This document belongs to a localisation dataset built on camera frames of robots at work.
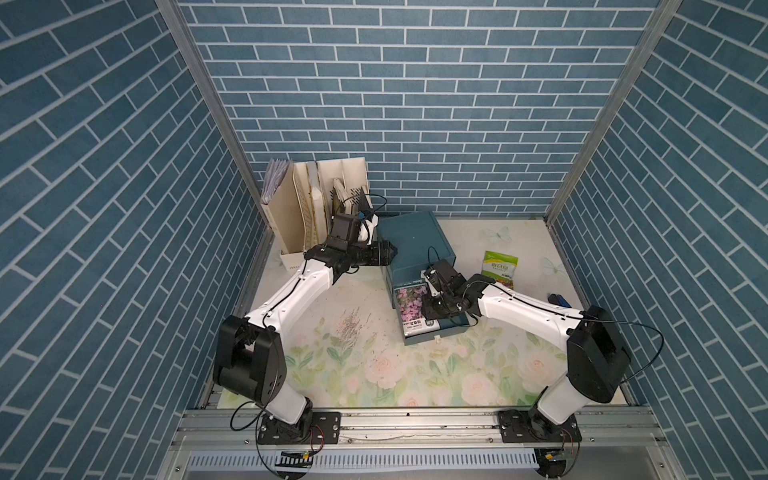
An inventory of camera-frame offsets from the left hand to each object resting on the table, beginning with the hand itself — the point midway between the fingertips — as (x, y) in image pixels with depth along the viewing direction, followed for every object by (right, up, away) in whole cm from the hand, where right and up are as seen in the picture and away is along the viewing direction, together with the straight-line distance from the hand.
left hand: (394, 252), depth 84 cm
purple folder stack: (-38, +25, +9) cm, 46 cm away
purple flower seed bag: (+5, -16, +3) cm, 17 cm away
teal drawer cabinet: (+8, +3, +3) cm, 9 cm away
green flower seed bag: (+38, -6, +21) cm, 44 cm away
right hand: (+9, -17, +2) cm, 20 cm away
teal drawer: (+16, -19, -8) cm, 26 cm away
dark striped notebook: (-15, +21, +31) cm, 40 cm away
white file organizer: (-33, +15, +18) cm, 40 cm away
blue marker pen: (+53, -16, +12) cm, 57 cm away
